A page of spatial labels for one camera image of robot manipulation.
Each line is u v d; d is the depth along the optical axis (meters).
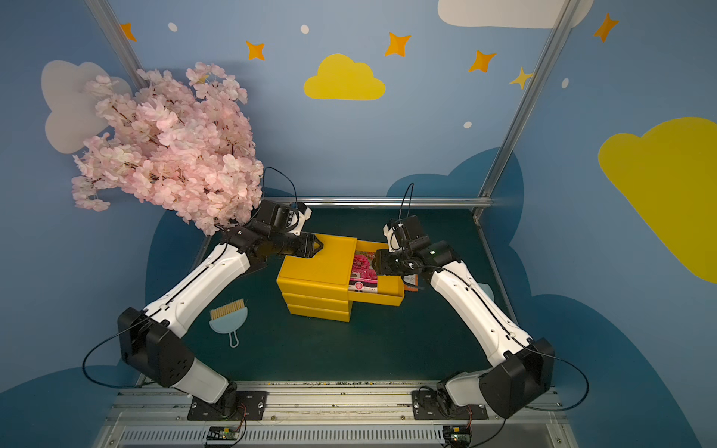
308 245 0.70
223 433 0.72
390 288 0.84
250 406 0.75
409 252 0.64
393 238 0.67
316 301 0.79
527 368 0.39
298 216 0.65
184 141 0.49
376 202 1.65
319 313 0.84
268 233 0.60
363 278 0.83
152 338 0.41
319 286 0.75
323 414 0.74
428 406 0.74
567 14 0.69
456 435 0.73
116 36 0.72
